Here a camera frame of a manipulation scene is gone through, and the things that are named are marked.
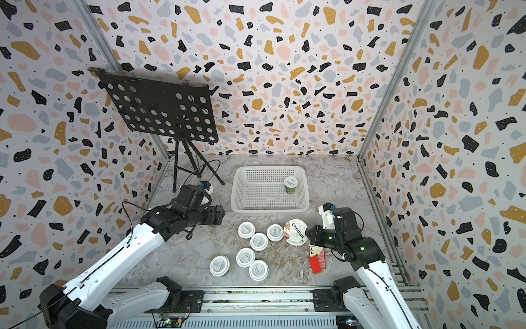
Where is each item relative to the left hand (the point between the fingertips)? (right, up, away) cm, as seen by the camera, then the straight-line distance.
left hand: (218, 211), depth 77 cm
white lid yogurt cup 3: (+21, -11, +8) cm, 25 cm away
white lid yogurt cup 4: (+10, -18, +1) cm, 21 cm away
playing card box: (+37, -18, +8) cm, 42 cm away
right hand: (+33, -8, -3) cm, 34 cm away
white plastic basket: (+14, +6, +29) cm, 33 cm away
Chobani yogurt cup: (+29, -7, -3) cm, 30 cm away
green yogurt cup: (+29, +9, +23) cm, 38 cm away
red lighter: (+37, -22, +5) cm, 44 cm away
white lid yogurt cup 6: (+1, -20, -1) cm, 20 cm away
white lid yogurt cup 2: (+15, -13, +5) cm, 21 cm away
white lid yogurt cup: (+9, -9, +8) cm, 16 cm away
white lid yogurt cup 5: (+15, -21, -2) cm, 26 cm away
